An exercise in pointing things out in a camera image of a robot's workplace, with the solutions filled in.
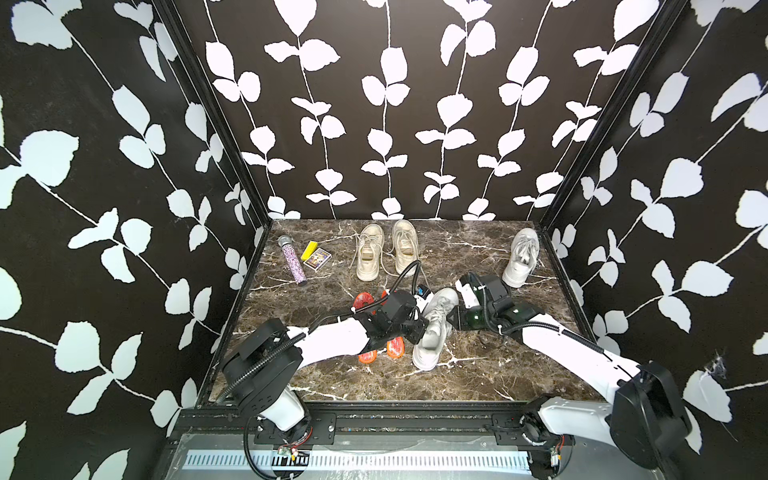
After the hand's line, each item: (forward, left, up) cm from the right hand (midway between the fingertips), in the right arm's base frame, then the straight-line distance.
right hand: (446, 312), depth 84 cm
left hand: (-1, +5, -1) cm, 5 cm away
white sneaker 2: (+24, -30, -3) cm, 38 cm away
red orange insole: (+10, +26, -10) cm, 29 cm away
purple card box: (+26, +43, -9) cm, 51 cm away
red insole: (-6, +15, -10) cm, 19 cm away
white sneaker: (-11, +6, -1) cm, 13 cm away
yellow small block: (+32, +47, -9) cm, 57 cm away
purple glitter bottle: (+32, +56, -6) cm, 65 cm away
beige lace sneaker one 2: (+30, +11, -6) cm, 33 cm away
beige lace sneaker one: (+27, +24, -3) cm, 36 cm away
